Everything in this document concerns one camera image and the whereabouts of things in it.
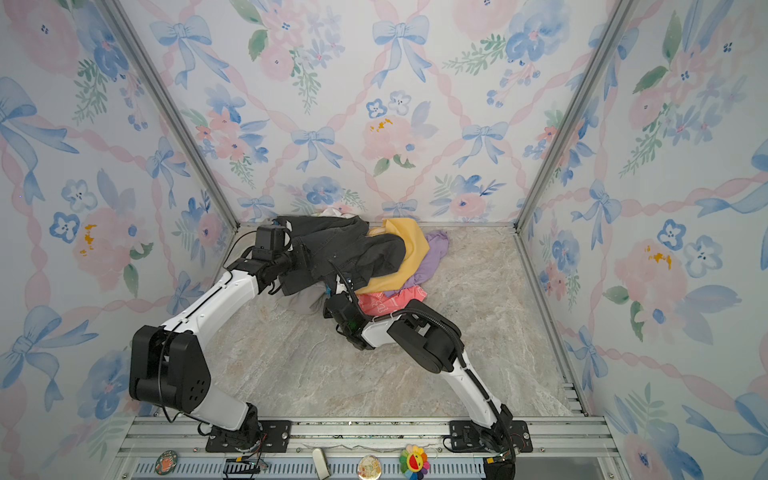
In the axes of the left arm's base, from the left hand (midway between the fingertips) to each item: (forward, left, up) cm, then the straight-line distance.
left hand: (305, 250), depth 88 cm
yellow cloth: (+7, -34, -7) cm, 35 cm away
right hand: (-4, -6, -15) cm, 17 cm away
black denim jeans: (+6, -9, -3) cm, 11 cm away
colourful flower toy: (-50, -31, -17) cm, 62 cm away
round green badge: (-51, +27, -18) cm, 60 cm away
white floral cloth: (+30, -3, -12) cm, 32 cm away
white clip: (-51, -10, -15) cm, 54 cm away
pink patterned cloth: (-9, -21, -16) cm, 28 cm away
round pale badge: (-51, -21, -18) cm, 58 cm away
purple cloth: (+18, -43, -16) cm, 50 cm away
